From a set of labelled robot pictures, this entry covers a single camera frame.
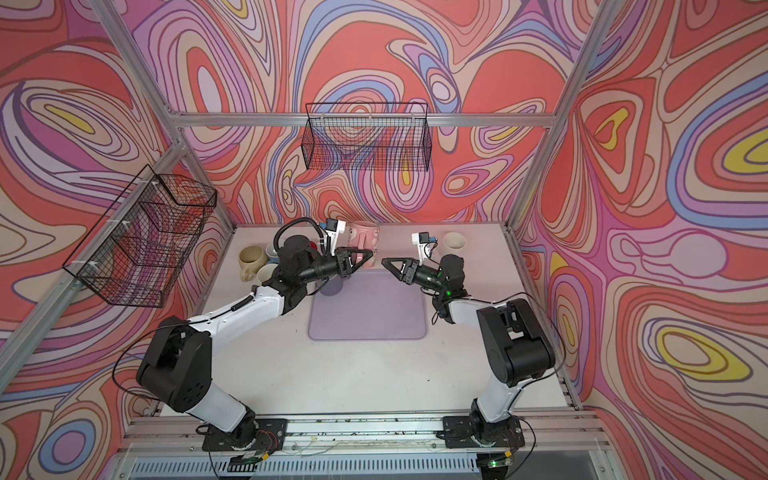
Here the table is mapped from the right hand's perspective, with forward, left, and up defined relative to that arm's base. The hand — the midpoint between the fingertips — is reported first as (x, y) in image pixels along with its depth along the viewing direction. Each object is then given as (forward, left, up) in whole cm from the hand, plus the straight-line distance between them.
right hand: (386, 267), depth 83 cm
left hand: (-2, +3, +8) cm, 9 cm away
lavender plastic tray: (0, +5, -21) cm, 22 cm away
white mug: (+19, -25, -12) cm, 34 cm away
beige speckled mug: (+14, +46, -12) cm, 50 cm away
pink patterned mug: (+3, +6, +9) cm, 11 cm away
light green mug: (+8, +40, -12) cm, 43 cm away
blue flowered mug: (+14, +38, -9) cm, 42 cm away
